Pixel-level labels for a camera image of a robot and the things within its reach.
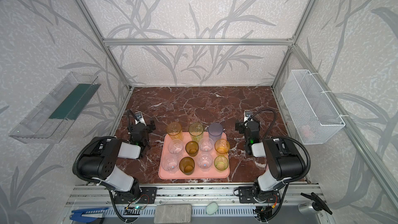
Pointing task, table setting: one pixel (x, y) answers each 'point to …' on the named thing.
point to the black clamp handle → (317, 204)
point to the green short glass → (221, 163)
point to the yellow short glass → (222, 146)
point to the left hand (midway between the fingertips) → (144, 114)
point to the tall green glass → (195, 130)
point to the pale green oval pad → (212, 208)
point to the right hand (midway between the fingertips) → (247, 114)
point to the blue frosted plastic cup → (215, 130)
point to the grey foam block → (173, 213)
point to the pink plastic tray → (198, 174)
